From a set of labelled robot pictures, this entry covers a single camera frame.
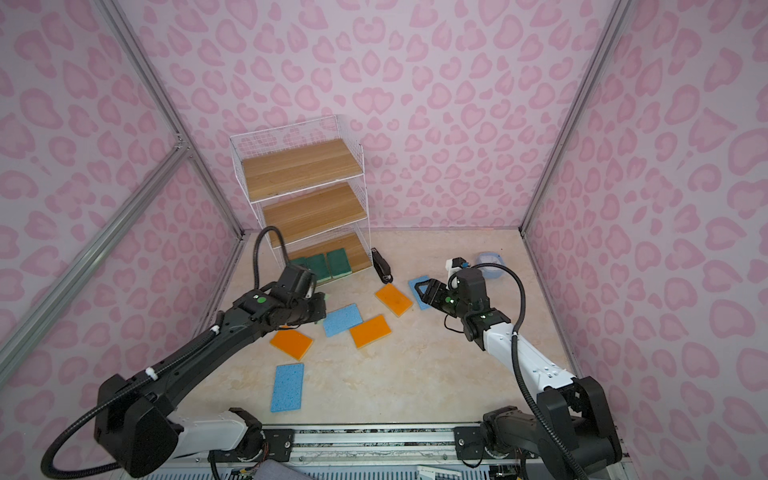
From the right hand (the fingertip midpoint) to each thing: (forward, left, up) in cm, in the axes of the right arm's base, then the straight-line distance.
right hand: (423, 286), depth 82 cm
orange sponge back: (+6, +8, -17) cm, 19 cm away
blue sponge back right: (-6, +1, +2) cm, 7 cm away
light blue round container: (-2, -16, +10) cm, 19 cm away
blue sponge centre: (-2, +25, -17) cm, 31 cm away
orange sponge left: (-9, +39, -19) cm, 44 cm away
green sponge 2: (+19, +36, -15) cm, 44 cm away
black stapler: (+17, +13, -14) cm, 25 cm away
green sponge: (+20, +42, -14) cm, 49 cm away
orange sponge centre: (-6, +15, -17) cm, 24 cm away
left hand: (-5, +26, -1) cm, 26 cm away
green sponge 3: (+20, +29, -16) cm, 38 cm away
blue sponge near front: (-24, +36, -16) cm, 46 cm away
